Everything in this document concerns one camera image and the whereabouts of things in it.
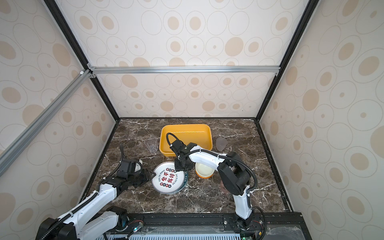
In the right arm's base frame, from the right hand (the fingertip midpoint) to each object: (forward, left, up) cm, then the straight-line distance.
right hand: (179, 169), depth 88 cm
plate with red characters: (-6, +6, -1) cm, 9 cm away
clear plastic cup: (+20, +20, -1) cm, 28 cm away
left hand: (-4, +12, +3) cm, 13 cm away
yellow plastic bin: (+27, -14, -1) cm, 30 cm away
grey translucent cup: (+20, -27, -2) cm, 34 cm away
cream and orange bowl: (-1, -14, -1) cm, 14 cm away
